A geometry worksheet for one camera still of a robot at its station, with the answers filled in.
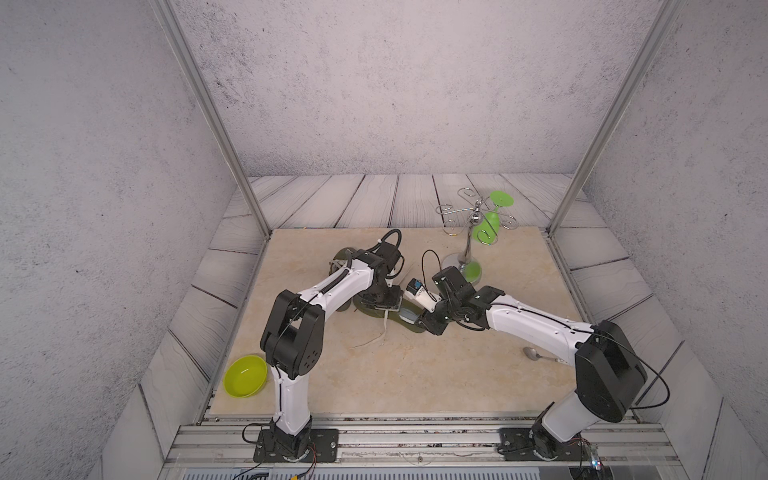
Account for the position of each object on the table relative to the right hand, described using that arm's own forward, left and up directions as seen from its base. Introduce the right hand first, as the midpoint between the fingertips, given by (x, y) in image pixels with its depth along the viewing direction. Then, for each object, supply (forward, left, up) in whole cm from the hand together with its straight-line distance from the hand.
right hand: (422, 316), depth 85 cm
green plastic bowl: (-13, +50, -9) cm, 52 cm away
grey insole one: (+2, +4, -4) cm, 6 cm away
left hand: (+4, +8, -3) cm, 9 cm away
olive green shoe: (+5, +17, -4) cm, 18 cm away
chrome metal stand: (+23, -15, +17) cm, 32 cm away
